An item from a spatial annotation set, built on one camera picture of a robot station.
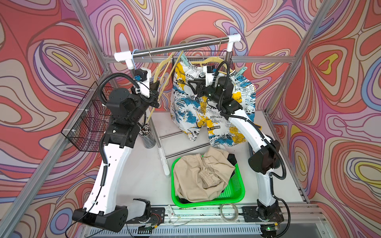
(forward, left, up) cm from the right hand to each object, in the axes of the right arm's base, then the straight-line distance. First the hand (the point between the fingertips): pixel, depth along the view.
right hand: (191, 84), depth 74 cm
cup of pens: (-11, +28, -28) cm, 41 cm away
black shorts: (-26, -21, -32) cm, 46 cm away
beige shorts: (-35, -2, -35) cm, 49 cm away
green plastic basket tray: (-41, -21, -42) cm, 62 cm away
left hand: (-14, +13, +12) cm, 22 cm away
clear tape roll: (-52, -13, -42) cm, 68 cm away
